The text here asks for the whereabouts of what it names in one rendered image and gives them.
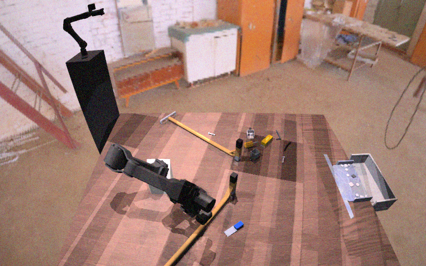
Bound yellow rectangular block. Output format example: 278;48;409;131
261;135;273;146

